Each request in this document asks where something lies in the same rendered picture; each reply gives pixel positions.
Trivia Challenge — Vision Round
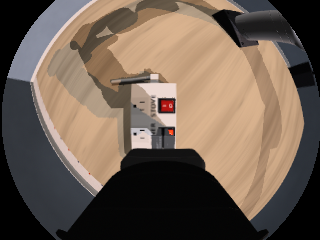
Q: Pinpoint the white power strip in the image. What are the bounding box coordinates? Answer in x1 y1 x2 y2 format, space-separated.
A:
111 74 176 149

